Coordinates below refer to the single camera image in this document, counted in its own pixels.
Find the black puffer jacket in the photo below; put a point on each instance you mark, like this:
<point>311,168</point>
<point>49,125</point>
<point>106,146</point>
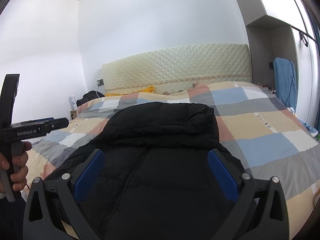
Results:
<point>155,182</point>

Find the checkered patchwork bed quilt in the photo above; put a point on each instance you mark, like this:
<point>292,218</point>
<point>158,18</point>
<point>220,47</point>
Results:
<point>253,125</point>

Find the grey wardrobe cabinet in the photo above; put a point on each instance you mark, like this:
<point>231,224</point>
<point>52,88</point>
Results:
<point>284,29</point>

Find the cream quilted headboard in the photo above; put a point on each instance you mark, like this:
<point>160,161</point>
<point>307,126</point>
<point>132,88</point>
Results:
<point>204,63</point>

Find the person's bare hand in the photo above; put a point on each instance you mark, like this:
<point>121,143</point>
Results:
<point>19,177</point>

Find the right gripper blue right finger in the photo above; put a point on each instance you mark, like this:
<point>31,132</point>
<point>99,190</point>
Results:
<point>225,180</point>

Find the yellow pillow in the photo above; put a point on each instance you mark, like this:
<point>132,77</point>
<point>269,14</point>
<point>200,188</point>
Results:
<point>150,89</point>

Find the wall power socket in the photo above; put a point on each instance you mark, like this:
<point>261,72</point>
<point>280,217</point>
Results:
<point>100,82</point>

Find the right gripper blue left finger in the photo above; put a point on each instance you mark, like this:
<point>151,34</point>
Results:
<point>86,173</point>

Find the wooden nightstand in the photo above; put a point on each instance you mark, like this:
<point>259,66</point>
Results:
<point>73,114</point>

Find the blue clothes pile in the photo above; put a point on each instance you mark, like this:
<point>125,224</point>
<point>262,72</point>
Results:
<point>309,128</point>

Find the black clothing on nightstand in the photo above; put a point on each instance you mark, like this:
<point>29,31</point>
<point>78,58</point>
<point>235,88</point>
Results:
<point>91,95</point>

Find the white spray bottle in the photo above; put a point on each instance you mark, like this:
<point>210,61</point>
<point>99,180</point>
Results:
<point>73,102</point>

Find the blue towel on chair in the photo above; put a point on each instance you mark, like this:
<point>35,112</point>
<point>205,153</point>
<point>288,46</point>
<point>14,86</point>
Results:
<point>285,82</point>

